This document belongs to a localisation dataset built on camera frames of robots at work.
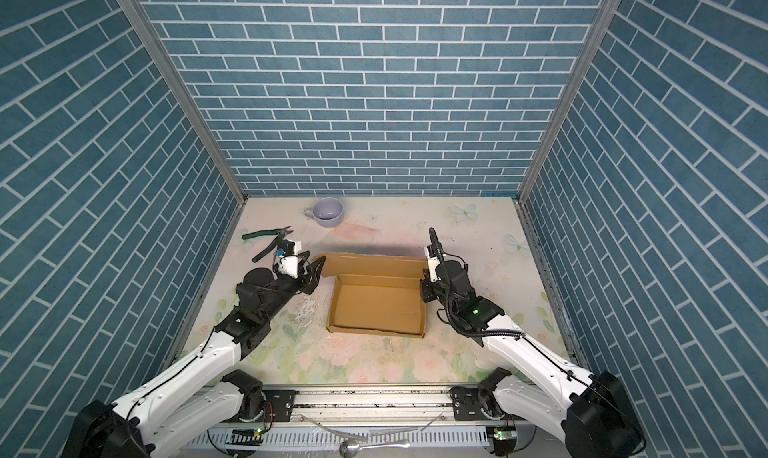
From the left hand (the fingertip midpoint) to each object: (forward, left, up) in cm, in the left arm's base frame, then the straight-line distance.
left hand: (318, 256), depth 78 cm
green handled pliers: (+24, +21, -20) cm, 38 cm away
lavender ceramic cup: (+32, +5, -17) cm, 36 cm away
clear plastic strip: (-37, -14, -21) cm, 45 cm away
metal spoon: (-40, -10, -18) cm, 45 cm away
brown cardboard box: (-1, -14, -20) cm, 24 cm away
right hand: (-1, -28, -4) cm, 28 cm away
